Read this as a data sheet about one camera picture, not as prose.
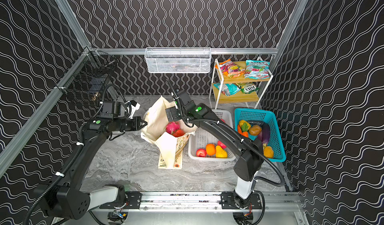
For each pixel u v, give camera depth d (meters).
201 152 0.84
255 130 0.95
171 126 0.92
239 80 0.85
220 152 0.84
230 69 0.84
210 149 0.86
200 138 0.97
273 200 0.76
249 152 0.44
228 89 1.00
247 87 1.00
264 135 0.92
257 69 0.84
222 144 0.88
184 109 0.57
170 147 0.69
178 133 0.88
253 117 1.01
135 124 0.66
